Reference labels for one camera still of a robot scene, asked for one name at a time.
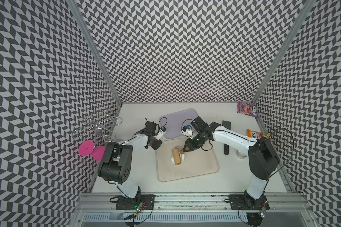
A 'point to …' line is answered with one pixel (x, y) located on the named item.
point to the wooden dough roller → (176, 152)
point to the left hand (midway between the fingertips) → (156, 143)
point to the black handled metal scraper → (227, 125)
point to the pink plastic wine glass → (86, 147)
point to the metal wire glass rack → (99, 127)
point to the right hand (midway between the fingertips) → (186, 152)
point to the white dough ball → (182, 157)
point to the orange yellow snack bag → (256, 135)
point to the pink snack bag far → (247, 109)
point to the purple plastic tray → (174, 122)
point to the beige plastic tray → (202, 161)
